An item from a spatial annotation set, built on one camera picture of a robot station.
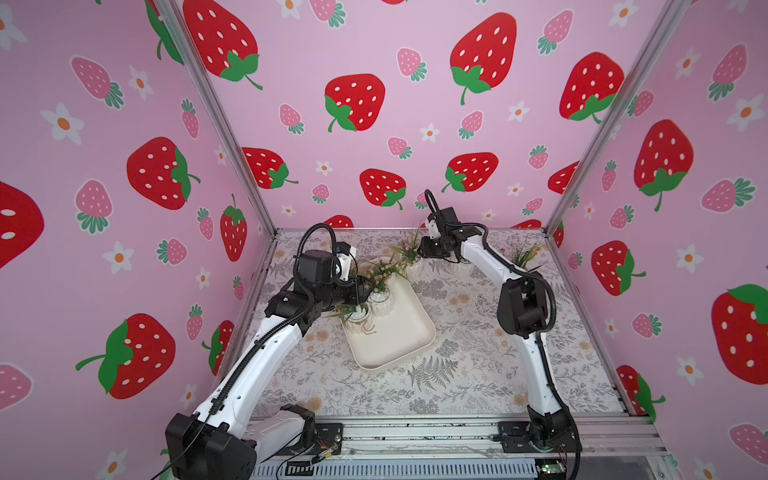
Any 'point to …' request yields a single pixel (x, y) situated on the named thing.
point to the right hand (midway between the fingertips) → (416, 251)
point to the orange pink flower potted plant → (380, 299)
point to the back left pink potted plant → (408, 251)
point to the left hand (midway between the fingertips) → (371, 282)
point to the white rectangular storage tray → (406, 328)
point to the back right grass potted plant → (522, 257)
